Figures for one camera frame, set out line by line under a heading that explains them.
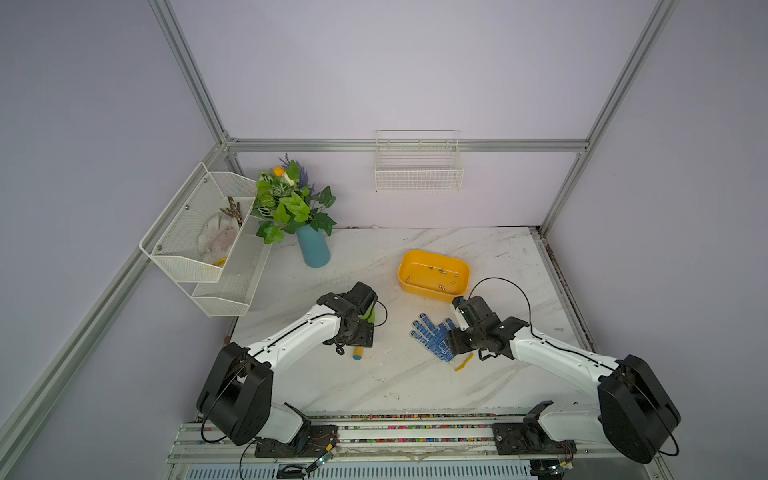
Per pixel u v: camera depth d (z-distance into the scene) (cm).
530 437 65
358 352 87
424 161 95
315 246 106
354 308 62
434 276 107
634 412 41
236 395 42
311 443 72
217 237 78
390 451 73
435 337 92
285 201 78
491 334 64
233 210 82
